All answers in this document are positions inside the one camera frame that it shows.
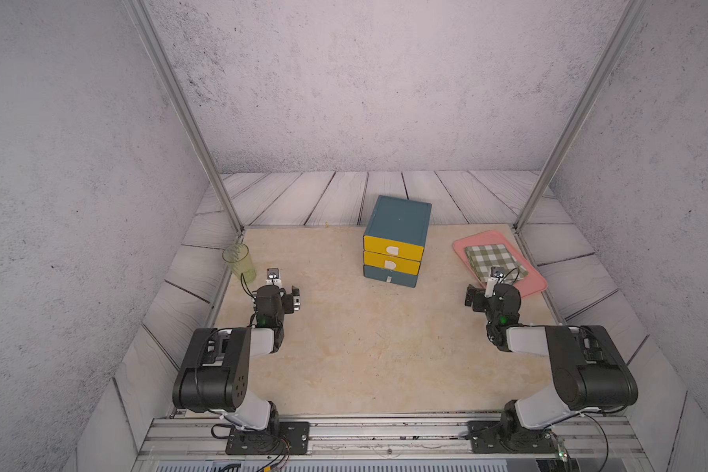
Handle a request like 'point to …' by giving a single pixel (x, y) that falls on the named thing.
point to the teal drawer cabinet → (399, 219)
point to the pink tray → (533, 282)
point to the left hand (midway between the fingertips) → (282, 287)
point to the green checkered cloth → (486, 257)
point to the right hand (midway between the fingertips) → (489, 285)
